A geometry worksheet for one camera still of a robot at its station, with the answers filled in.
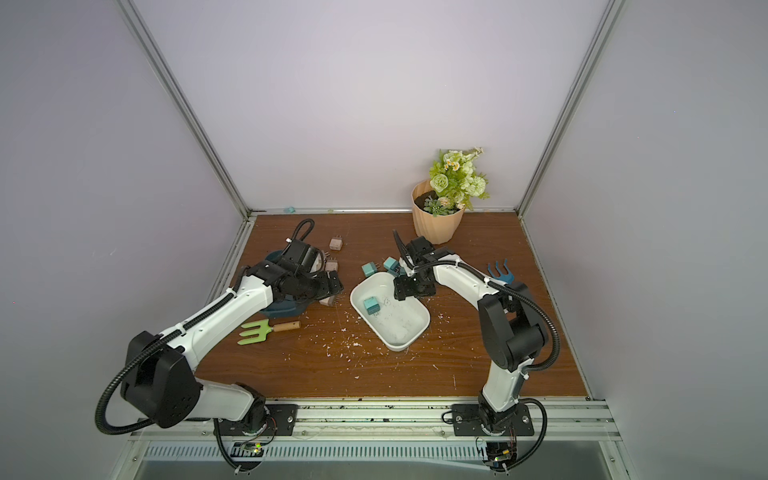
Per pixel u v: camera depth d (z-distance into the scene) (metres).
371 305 0.92
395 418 0.75
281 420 0.73
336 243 1.08
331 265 1.00
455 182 0.92
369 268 1.01
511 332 0.47
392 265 1.01
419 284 0.78
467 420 0.73
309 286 0.71
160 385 0.41
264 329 0.87
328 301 0.92
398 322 0.90
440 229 1.03
